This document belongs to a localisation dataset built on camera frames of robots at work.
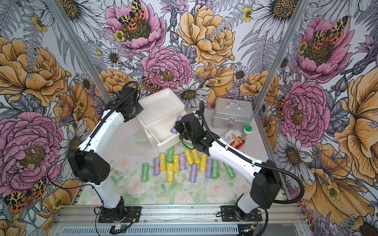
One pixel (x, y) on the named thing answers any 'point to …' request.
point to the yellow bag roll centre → (176, 163)
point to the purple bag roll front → (193, 174)
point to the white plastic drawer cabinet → (157, 114)
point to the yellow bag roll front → (170, 177)
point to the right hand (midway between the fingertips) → (174, 126)
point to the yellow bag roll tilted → (196, 158)
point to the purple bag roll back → (209, 168)
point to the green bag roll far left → (145, 169)
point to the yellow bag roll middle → (189, 158)
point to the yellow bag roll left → (163, 164)
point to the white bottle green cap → (246, 131)
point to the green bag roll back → (185, 144)
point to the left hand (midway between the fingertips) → (136, 113)
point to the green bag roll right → (215, 169)
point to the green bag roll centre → (170, 155)
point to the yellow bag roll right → (203, 165)
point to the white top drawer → (161, 136)
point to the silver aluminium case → (232, 114)
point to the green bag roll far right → (230, 170)
